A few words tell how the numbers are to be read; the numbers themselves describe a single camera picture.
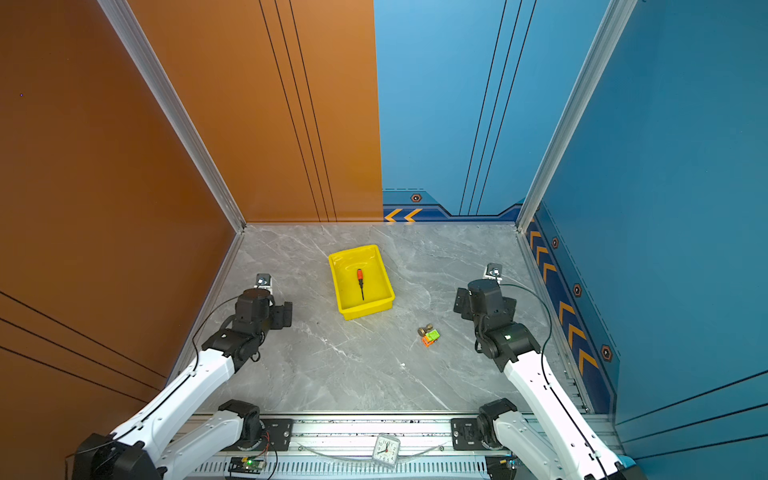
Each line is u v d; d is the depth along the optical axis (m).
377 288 1.01
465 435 0.72
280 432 0.74
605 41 0.73
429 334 0.88
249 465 0.71
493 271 0.65
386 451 0.70
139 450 0.40
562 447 0.40
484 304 0.55
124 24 0.71
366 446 0.73
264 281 0.72
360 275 1.03
